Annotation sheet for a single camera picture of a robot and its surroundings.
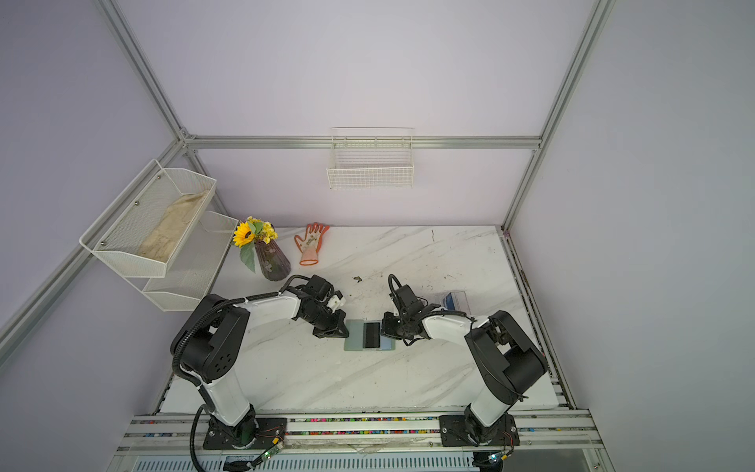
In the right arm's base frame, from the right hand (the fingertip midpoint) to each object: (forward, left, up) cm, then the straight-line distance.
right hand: (376, 333), depth 90 cm
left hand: (-1, +9, -1) cm, 9 cm away
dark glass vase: (+23, +35, +9) cm, 43 cm away
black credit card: (0, +1, -1) cm, 1 cm away
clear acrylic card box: (+8, -26, +4) cm, 27 cm away
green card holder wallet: (0, +7, -1) cm, 7 cm away
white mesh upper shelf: (+17, +62, +31) cm, 71 cm away
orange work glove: (+37, +26, +1) cm, 45 cm away
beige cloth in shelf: (+13, +55, +30) cm, 64 cm away
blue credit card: (+9, -24, +4) cm, 25 cm away
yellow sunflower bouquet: (+21, +36, +25) cm, 49 cm away
